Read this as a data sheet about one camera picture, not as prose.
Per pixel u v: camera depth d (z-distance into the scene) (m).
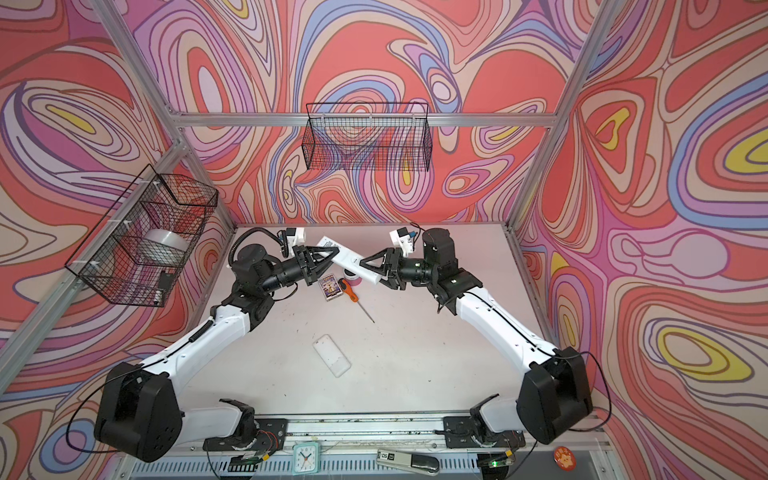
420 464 0.65
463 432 0.74
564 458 0.70
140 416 0.41
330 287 0.99
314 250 0.69
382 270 0.64
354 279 0.99
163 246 0.70
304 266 0.65
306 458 0.69
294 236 0.72
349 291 0.99
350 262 0.71
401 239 0.70
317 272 0.68
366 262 0.68
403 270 0.64
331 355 0.86
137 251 0.74
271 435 0.73
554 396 0.40
